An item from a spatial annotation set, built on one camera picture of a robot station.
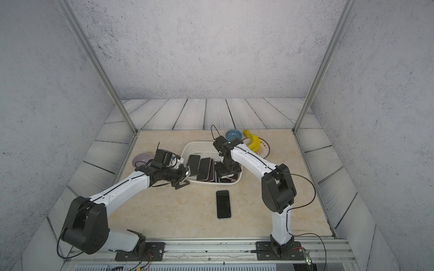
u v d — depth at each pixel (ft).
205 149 3.55
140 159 3.37
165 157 2.28
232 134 3.76
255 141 3.52
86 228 1.38
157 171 2.11
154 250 2.41
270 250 2.17
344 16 2.38
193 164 3.38
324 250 2.34
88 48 2.67
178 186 2.64
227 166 2.44
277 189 1.62
